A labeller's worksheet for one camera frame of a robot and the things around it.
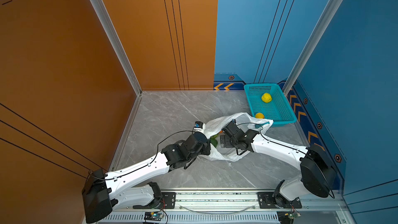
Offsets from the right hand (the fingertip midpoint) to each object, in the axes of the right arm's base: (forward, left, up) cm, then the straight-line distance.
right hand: (228, 140), depth 87 cm
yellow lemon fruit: (+34, -30, -2) cm, 46 cm away
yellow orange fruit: (+18, -21, -1) cm, 28 cm away
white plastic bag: (-1, +9, +15) cm, 18 cm away
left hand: (-5, +10, +10) cm, 15 cm away
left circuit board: (-34, +37, -8) cm, 51 cm away
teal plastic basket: (+26, -38, -5) cm, 46 cm away
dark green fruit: (+1, +9, -3) cm, 9 cm away
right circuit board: (-34, -24, -8) cm, 43 cm away
